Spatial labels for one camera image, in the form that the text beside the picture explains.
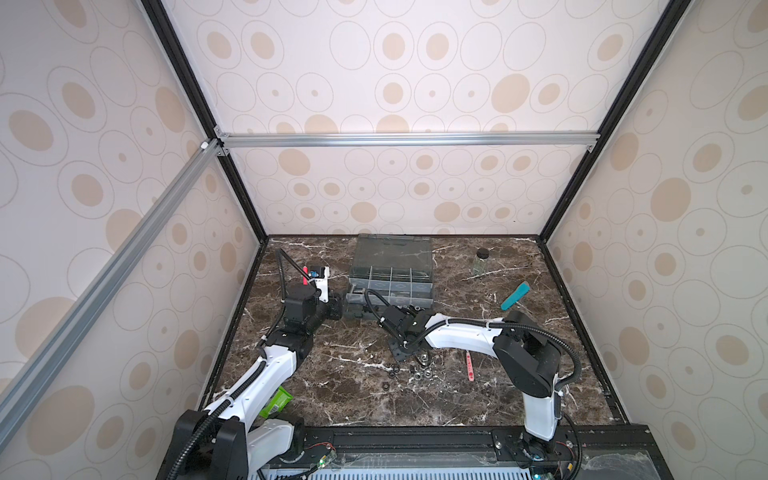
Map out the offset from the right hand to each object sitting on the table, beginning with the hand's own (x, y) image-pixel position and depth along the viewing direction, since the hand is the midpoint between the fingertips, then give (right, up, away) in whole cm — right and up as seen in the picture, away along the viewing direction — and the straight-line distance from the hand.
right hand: (400, 348), depth 91 cm
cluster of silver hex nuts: (+7, -5, -6) cm, 10 cm away
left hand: (-15, +20, -8) cm, 27 cm away
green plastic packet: (-33, -10, -12) cm, 36 cm away
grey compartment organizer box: (0, +25, +19) cm, 31 cm away
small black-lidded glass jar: (+28, +27, +12) cm, 41 cm away
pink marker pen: (-23, +22, -22) cm, 39 cm away
